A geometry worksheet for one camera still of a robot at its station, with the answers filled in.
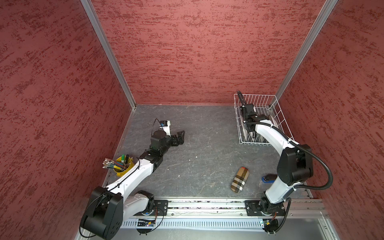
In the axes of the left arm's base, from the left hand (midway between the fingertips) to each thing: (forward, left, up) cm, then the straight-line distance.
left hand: (178, 134), depth 84 cm
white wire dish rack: (+38, -65, -12) cm, 76 cm away
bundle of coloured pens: (-17, +30, -5) cm, 34 cm away
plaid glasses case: (-21, -36, -13) cm, 43 cm away
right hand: (+8, -48, +1) cm, 48 cm away
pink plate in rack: (+15, -59, +2) cm, 61 cm away
